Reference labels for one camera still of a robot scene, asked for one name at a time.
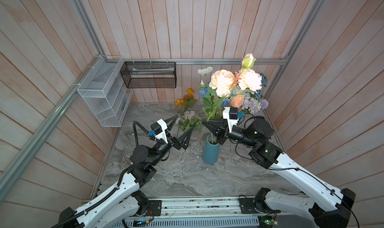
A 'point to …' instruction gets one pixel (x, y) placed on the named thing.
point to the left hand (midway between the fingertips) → (185, 124)
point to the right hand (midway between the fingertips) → (203, 122)
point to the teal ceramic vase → (211, 152)
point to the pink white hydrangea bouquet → (254, 105)
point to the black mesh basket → (150, 74)
